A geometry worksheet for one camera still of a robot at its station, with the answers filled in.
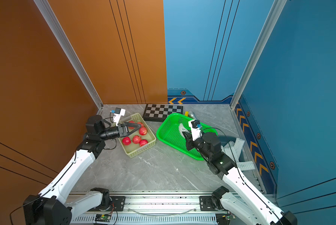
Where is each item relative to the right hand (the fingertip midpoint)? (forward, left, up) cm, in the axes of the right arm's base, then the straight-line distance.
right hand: (184, 131), depth 72 cm
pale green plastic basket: (+3, +33, -25) cm, 41 cm away
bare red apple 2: (+7, +38, -22) cm, 44 cm away
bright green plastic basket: (+17, +10, -24) cm, 32 cm away
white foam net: (+1, -34, -16) cm, 37 cm away
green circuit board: (-34, +42, -29) cm, 62 cm away
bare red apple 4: (+6, +26, -22) cm, 34 cm away
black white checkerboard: (+33, +17, -22) cm, 43 cm away
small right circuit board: (-34, -20, -29) cm, 49 cm away
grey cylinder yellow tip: (+32, -8, -23) cm, 40 cm away
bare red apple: (+25, +37, -23) cm, 50 cm away
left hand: (0, +22, +4) cm, 22 cm away
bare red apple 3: (+8, +31, -21) cm, 38 cm away
